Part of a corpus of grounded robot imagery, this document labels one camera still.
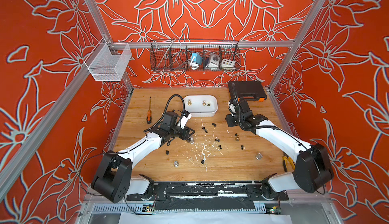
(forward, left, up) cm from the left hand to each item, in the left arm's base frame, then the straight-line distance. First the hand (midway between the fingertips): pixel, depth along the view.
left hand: (192, 129), depth 84 cm
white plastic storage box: (+27, -5, -11) cm, 30 cm away
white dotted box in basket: (+39, -20, +19) cm, 48 cm away
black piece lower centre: (-5, -17, -10) cm, 20 cm away
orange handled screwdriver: (+11, +30, -8) cm, 33 cm away
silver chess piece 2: (-17, +7, -8) cm, 20 cm away
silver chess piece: (-3, 0, -9) cm, 10 cm away
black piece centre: (-1, -16, -10) cm, 19 cm away
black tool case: (+40, -40, -6) cm, 57 cm away
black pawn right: (-4, -30, -10) cm, 32 cm away
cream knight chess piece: (+26, -10, -9) cm, 30 cm away
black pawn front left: (-11, +14, -10) cm, 20 cm away
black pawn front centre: (-14, -7, -10) cm, 19 cm away
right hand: (+8, -19, +3) cm, 21 cm away
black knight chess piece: (+11, -14, -10) cm, 20 cm away
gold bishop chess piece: (+27, +4, -9) cm, 29 cm away
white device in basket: (+36, -11, +22) cm, 44 cm away
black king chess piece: (+7, -7, -10) cm, 14 cm away
